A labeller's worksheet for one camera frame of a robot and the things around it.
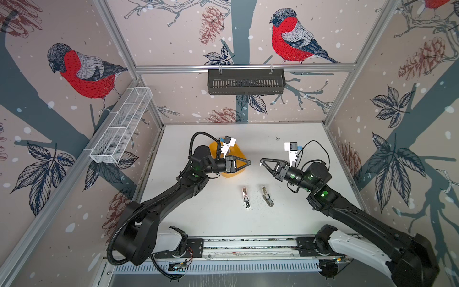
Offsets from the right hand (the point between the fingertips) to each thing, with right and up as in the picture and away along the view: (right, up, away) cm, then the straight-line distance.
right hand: (259, 165), depth 65 cm
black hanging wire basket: (-2, +43, +40) cm, 59 cm away
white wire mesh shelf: (-60, +9, +7) cm, 61 cm away
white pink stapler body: (-4, -16, +21) cm, 27 cm away
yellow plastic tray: (-10, +2, +41) cm, 42 cm away
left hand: (-4, -1, +1) cm, 4 cm away
